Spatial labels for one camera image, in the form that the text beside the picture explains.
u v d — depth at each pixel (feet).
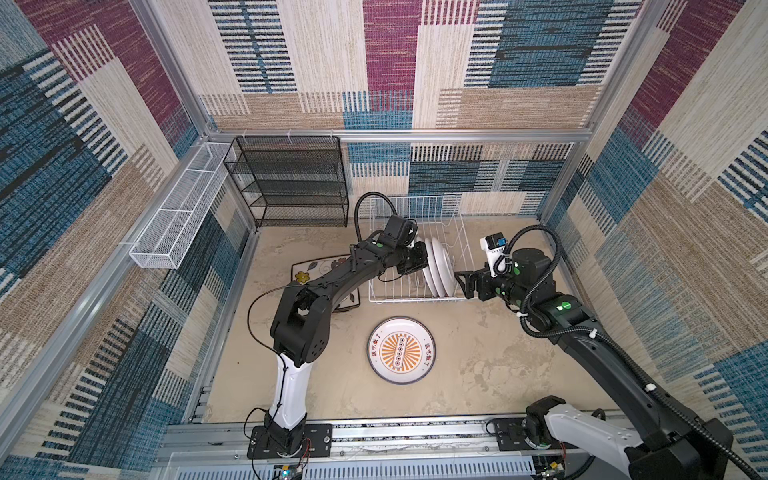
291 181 3.63
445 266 2.93
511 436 2.40
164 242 3.01
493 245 2.13
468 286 2.23
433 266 2.83
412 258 2.65
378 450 2.39
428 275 2.79
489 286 2.19
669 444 1.26
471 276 2.17
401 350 2.87
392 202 2.79
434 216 3.90
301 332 1.71
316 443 2.40
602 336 1.56
